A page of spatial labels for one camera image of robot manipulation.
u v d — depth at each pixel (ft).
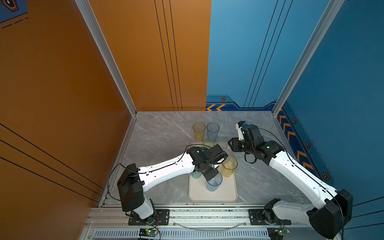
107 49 2.79
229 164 2.85
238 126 2.33
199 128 3.10
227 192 2.69
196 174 2.73
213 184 2.33
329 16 2.37
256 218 2.38
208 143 3.12
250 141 1.89
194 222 2.39
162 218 2.42
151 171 1.46
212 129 3.28
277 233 2.31
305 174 1.47
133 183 1.35
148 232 2.32
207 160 1.79
